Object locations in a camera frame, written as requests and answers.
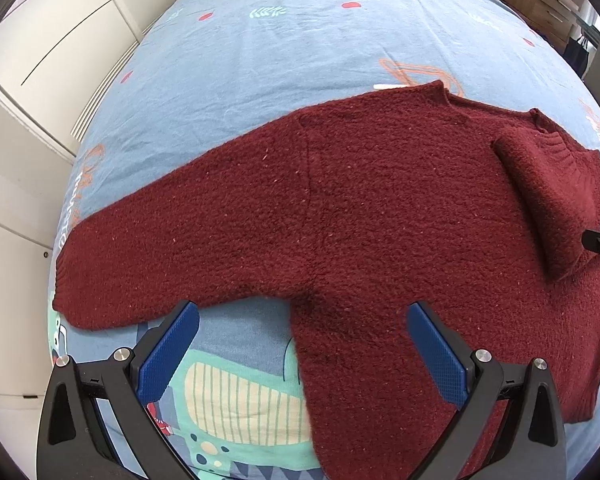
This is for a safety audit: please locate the wooden drawer cabinet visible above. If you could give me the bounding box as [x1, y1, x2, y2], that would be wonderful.
[504, 0, 579, 54]

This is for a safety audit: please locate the blue patterned bed sheet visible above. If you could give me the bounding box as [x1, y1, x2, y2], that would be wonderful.
[55, 0, 600, 479]

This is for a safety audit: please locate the dark shopping bag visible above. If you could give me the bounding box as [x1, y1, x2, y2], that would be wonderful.
[562, 35, 590, 78]

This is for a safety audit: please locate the white wardrobe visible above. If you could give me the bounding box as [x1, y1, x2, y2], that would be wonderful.
[0, 0, 182, 401]

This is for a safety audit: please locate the dark red knit sweater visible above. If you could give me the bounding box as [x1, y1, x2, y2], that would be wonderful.
[53, 81, 600, 479]

